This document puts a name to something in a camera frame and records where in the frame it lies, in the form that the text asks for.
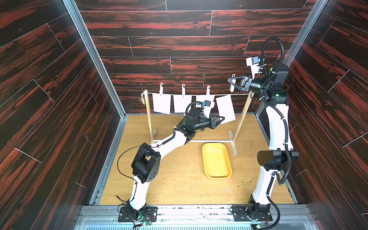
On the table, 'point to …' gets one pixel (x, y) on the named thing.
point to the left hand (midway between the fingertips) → (225, 119)
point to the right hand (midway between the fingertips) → (230, 78)
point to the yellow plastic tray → (216, 162)
